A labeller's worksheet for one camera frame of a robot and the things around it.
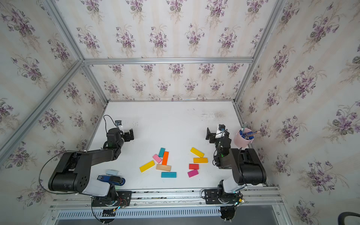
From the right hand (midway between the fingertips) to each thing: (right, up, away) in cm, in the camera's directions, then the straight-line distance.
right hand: (218, 128), depth 90 cm
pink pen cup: (+13, -8, -3) cm, 15 cm away
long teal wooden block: (-32, -26, -8) cm, 42 cm away
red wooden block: (-17, -23, -6) cm, 29 cm away
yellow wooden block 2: (-14, -16, 0) cm, 21 cm away
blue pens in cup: (+18, -4, -2) cm, 19 cm away
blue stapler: (-63, -29, -10) cm, 70 cm away
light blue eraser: (-66, -25, -9) cm, 71 cm away
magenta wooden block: (-18, -26, -8) cm, 33 cm away
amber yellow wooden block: (-12, -20, -2) cm, 23 cm away
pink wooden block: (-40, -19, -2) cm, 44 cm away
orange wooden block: (-34, -19, -2) cm, 39 cm away
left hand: (-62, -2, +3) cm, 62 cm away
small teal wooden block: (-37, -15, 0) cm, 40 cm away
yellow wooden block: (-45, -23, -5) cm, 51 cm away
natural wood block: (-35, -23, -6) cm, 43 cm away
